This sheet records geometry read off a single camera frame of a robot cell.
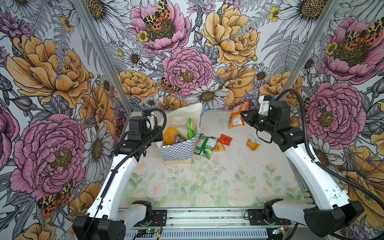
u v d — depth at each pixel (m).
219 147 0.99
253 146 1.00
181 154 0.78
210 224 0.74
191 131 0.85
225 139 1.02
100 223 0.37
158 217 0.74
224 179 0.87
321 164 0.42
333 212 0.37
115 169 0.45
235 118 0.73
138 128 0.54
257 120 0.61
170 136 0.93
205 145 0.99
